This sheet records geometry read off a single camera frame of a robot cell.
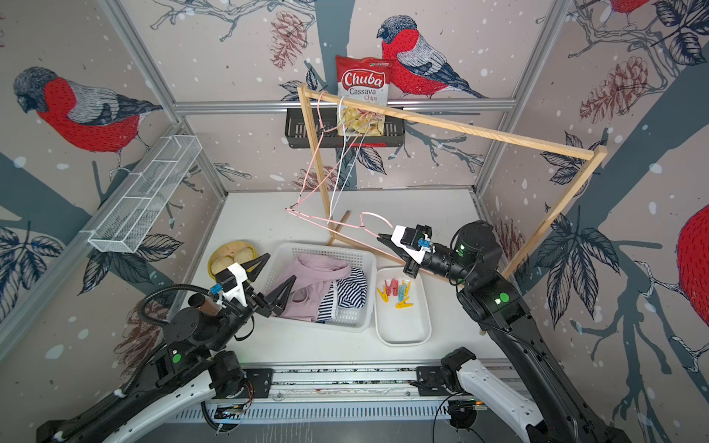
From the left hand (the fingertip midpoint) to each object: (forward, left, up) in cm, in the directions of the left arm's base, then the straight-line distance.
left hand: (283, 263), depth 60 cm
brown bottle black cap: (0, +30, -26) cm, 39 cm away
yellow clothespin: (+9, -33, -33) cm, 48 cm away
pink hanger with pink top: (+31, -8, -32) cm, 45 cm away
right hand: (+4, -22, +6) cm, 23 cm away
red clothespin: (+9, -26, -33) cm, 43 cm away
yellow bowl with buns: (+21, +31, -32) cm, 49 cm away
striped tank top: (+4, -13, -25) cm, 29 cm away
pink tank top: (+7, -3, -21) cm, 23 cm away
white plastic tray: (0, -31, -35) cm, 47 cm away
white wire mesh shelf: (+15, +46, -4) cm, 48 cm away
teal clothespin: (+7, -31, -33) cm, 45 cm away
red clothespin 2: (+9, -28, -33) cm, 44 cm away
